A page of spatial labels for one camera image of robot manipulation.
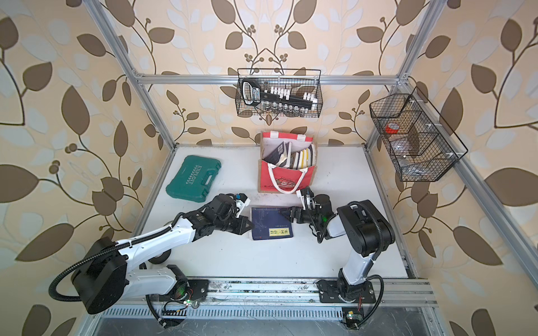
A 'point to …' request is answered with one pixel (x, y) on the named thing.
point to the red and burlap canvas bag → (275, 179)
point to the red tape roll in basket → (392, 128)
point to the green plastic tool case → (194, 178)
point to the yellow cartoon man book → (305, 158)
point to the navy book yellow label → (288, 146)
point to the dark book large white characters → (278, 156)
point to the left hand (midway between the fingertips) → (252, 224)
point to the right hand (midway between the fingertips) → (285, 212)
